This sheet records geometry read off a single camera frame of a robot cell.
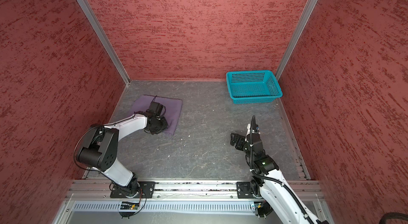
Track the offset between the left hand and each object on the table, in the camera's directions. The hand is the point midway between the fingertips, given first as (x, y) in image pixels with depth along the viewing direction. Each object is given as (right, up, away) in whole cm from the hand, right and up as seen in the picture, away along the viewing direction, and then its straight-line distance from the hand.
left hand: (165, 130), depth 94 cm
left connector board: (-11, -31, -22) cm, 39 cm away
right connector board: (+51, -31, -23) cm, 64 cm away
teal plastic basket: (+58, +27, +24) cm, 68 cm away
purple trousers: (+3, +9, +6) cm, 11 cm away
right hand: (+41, -3, -10) cm, 42 cm away
